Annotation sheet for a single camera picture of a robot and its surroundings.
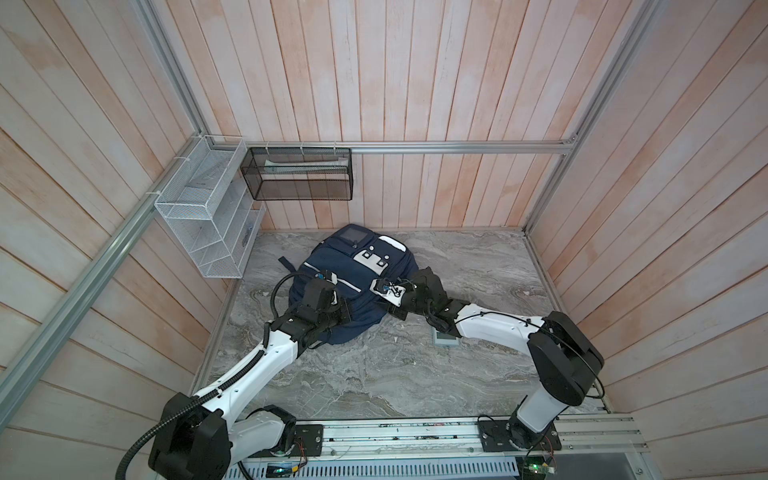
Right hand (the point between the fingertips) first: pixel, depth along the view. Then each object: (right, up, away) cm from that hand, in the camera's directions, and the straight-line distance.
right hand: (379, 290), depth 86 cm
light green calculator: (+20, -16, +4) cm, 26 cm away
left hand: (-8, -6, -3) cm, 10 cm away
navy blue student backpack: (-8, +10, +9) cm, 16 cm away
